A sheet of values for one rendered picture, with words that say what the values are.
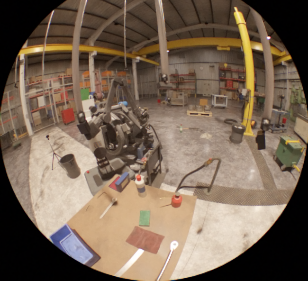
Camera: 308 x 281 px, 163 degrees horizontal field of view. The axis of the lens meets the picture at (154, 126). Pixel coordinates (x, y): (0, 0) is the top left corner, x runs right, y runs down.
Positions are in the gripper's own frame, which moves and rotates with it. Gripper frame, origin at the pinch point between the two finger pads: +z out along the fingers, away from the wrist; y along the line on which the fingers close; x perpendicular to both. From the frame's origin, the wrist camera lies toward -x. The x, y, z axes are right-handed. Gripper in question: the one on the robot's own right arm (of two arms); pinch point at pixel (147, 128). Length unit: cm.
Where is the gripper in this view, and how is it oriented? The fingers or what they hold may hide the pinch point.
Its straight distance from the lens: 132.8
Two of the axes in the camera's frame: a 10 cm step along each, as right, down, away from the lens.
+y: -6.7, -2.1, 7.1
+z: 4.2, 6.7, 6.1
